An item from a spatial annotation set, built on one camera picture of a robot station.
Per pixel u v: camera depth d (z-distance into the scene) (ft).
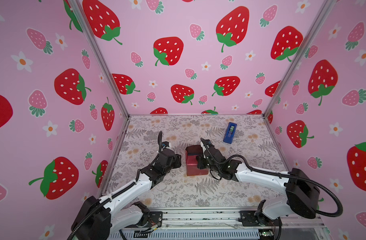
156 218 2.45
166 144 2.43
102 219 1.29
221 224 2.40
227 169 1.98
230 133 3.40
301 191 1.39
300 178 1.43
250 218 2.40
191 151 2.80
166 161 2.06
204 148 2.45
